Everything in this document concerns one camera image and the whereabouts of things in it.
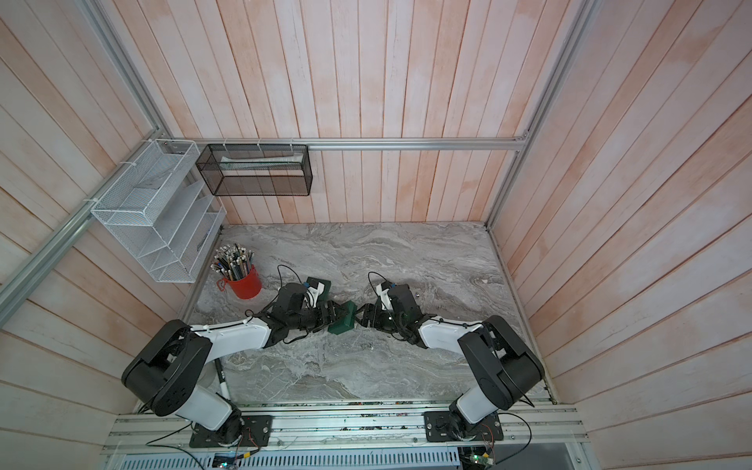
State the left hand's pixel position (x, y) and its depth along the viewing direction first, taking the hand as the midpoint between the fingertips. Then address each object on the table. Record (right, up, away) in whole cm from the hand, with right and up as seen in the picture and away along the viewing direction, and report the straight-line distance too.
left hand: (342, 319), depth 87 cm
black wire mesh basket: (-33, +51, +18) cm, 63 cm away
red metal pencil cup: (-34, +9, +11) cm, 37 cm away
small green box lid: (+2, 0, -3) cm, 4 cm away
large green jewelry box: (-7, +6, +9) cm, 13 cm away
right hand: (+6, 0, +2) cm, 6 cm away
